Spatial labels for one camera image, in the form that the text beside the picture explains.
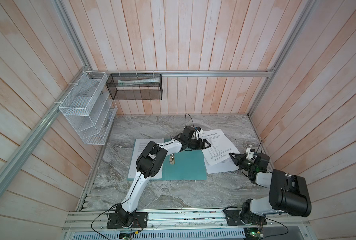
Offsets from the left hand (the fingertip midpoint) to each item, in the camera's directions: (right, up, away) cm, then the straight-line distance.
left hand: (207, 147), depth 95 cm
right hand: (+12, -3, -5) cm, 14 cm away
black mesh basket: (-49, +42, +8) cm, 66 cm away
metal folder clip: (-23, -7, 0) cm, 24 cm away
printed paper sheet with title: (+10, 0, +6) cm, 12 cm away
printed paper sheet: (+8, -10, -7) cm, 15 cm away
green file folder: (-14, -10, -5) cm, 18 cm away
